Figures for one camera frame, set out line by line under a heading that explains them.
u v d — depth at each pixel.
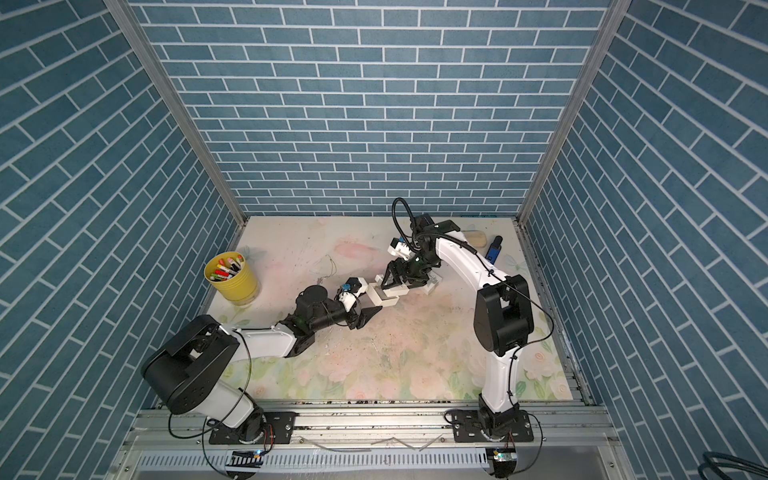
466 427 0.74
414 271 0.77
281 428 0.74
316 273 1.05
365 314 0.77
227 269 0.91
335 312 0.75
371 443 0.72
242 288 0.89
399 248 0.83
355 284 0.72
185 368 0.45
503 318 0.51
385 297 0.81
